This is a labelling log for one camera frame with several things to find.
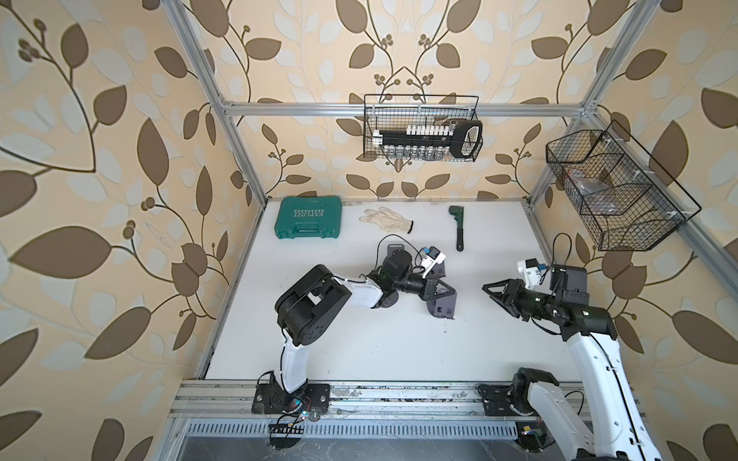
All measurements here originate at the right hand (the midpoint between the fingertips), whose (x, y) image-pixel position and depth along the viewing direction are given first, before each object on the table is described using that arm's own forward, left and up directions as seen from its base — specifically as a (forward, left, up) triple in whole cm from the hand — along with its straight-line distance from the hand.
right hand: (487, 292), depth 74 cm
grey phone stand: (+21, +24, -8) cm, 33 cm away
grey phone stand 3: (-2, +26, +1) cm, 26 cm away
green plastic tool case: (+40, +55, -12) cm, 69 cm away
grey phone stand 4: (0, +10, -8) cm, 13 cm away
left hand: (+3, +8, -4) cm, 10 cm away
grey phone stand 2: (+15, +9, -14) cm, 23 cm away
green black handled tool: (+44, -5, -17) cm, 47 cm away
